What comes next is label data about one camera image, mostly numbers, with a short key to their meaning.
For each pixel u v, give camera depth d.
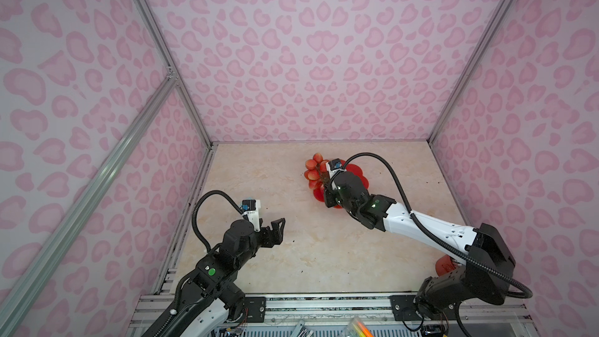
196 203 1.02
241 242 0.53
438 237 0.45
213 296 0.49
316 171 0.78
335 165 0.69
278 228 0.67
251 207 0.64
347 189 0.59
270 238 0.65
